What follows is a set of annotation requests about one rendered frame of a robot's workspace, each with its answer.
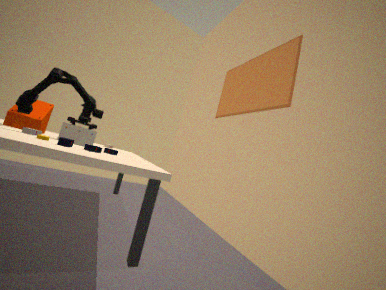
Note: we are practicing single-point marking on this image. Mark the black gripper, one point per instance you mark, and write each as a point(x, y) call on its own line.
point(73, 121)

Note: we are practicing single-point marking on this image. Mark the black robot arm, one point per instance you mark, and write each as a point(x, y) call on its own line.
point(25, 101)

